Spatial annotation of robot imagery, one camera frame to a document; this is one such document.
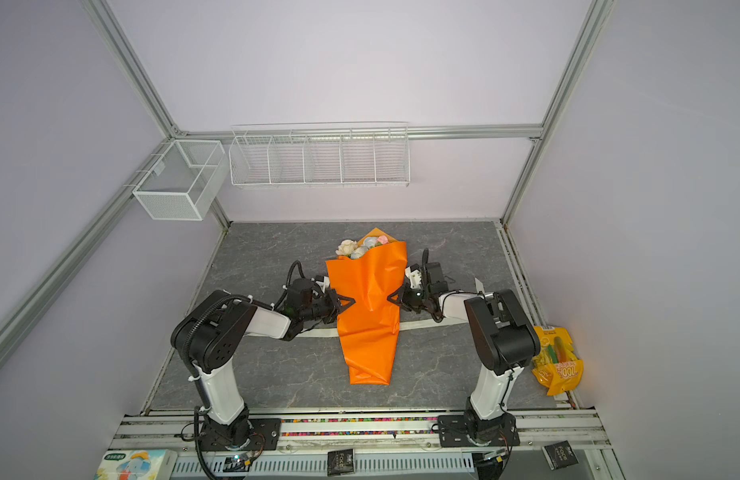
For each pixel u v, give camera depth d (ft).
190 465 2.32
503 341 1.62
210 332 1.69
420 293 2.77
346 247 3.48
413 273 3.01
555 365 2.64
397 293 2.98
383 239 3.45
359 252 3.44
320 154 3.25
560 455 2.27
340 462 2.23
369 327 2.89
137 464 2.15
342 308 2.97
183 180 3.17
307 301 2.65
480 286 3.35
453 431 2.42
